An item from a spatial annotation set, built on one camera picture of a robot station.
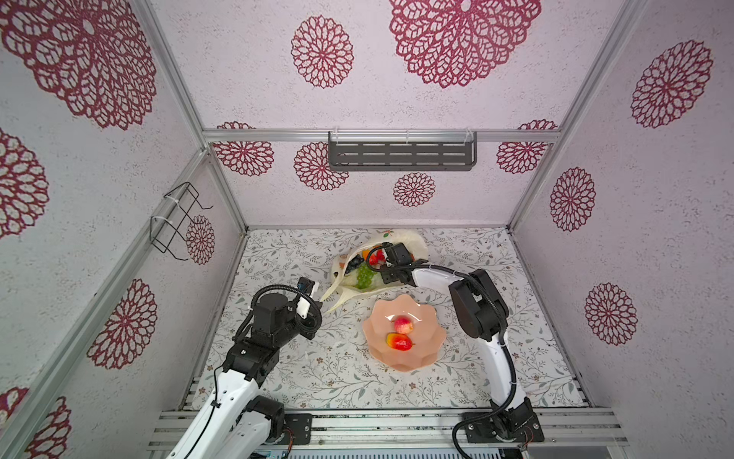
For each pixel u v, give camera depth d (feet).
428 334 2.93
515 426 2.10
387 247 2.90
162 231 2.37
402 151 3.12
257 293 1.80
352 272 3.48
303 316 2.16
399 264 2.74
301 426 2.41
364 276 3.37
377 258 3.55
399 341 2.80
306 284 2.13
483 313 1.91
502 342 1.97
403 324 2.87
